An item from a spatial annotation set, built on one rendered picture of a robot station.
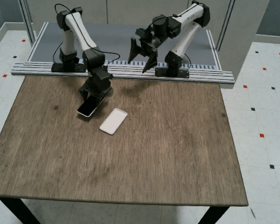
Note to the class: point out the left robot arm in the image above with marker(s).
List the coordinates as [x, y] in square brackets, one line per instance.
[171, 27]

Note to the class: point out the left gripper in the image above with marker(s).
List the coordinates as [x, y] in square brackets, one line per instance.
[146, 49]

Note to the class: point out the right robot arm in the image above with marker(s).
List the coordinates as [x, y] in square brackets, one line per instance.
[72, 27]

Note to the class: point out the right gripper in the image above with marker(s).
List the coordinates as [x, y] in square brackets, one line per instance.
[90, 87]

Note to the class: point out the grey aluminium extrusion bar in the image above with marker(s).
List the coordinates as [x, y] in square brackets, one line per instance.
[19, 69]

